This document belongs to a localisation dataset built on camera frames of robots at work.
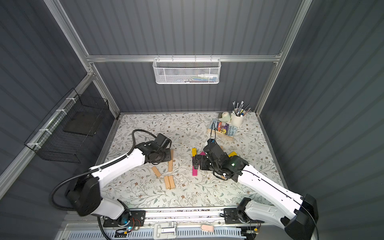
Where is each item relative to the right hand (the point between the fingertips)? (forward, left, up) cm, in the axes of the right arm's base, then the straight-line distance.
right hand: (201, 161), depth 74 cm
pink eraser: (-26, -3, -14) cm, 30 cm away
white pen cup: (+39, -27, -8) cm, 48 cm away
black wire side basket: (+8, +67, +11) cm, 68 cm away
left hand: (+6, +18, -7) cm, 20 cm away
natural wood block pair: (-5, +18, -16) cm, 25 cm away
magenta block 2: (+14, -1, -17) cm, 23 cm away
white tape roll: (+41, -19, -11) cm, 46 cm away
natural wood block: (+6, +19, -17) cm, 26 cm away
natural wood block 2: (+2, +27, -17) cm, 32 cm away
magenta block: (+2, +4, -17) cm, 18 cm away
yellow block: (+16, +4, -18) cm, 25 cm away
